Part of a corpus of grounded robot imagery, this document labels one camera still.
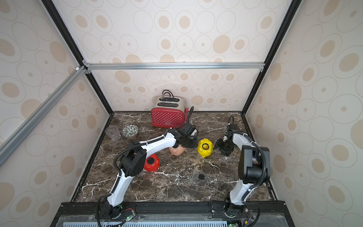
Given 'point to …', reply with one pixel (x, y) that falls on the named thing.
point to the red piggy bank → (153, 167)
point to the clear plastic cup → (113, 131)
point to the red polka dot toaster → (168, 111)
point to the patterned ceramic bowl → (130, 131)
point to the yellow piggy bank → (205, 147)
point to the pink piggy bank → (177, 151)
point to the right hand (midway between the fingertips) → (222, 150)
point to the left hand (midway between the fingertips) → (202, 145)
